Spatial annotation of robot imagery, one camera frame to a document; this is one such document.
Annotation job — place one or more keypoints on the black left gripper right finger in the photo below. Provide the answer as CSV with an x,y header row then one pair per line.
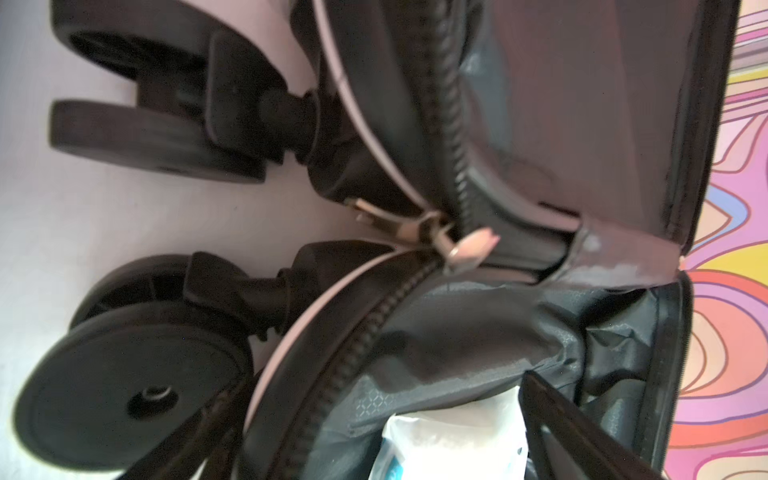
x,y
564,444

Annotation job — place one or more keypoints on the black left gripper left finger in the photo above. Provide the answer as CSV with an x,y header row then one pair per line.
x,y
206,444

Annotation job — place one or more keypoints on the white wet wipes pack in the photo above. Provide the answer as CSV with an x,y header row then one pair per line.
x,y
484,439

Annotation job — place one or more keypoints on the black white suitcase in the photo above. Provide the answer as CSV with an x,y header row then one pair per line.
x,y
536,168

